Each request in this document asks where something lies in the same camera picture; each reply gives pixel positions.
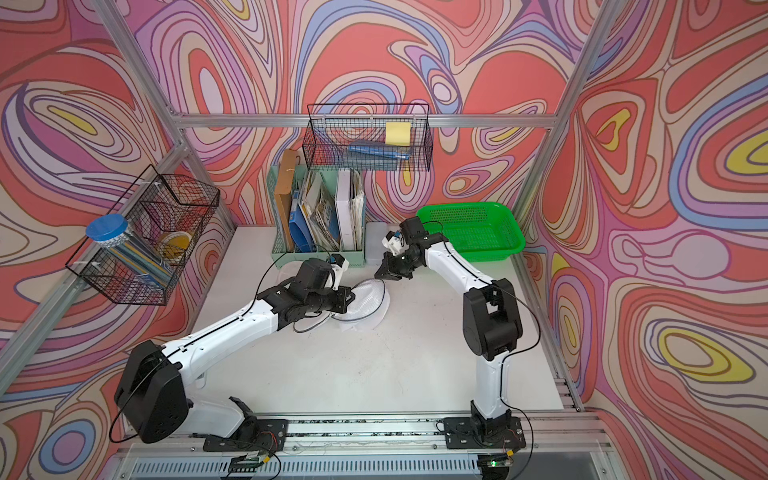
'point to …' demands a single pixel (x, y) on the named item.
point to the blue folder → (300, 231)
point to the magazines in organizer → (319, 206)
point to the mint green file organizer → (280, 255)
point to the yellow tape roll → (175, 244)
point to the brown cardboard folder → (285, 188)
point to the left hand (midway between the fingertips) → (358, 297)
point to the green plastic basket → (479, 232)
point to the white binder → (343, 201)
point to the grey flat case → (374, 247)
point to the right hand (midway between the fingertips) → (379, 281)
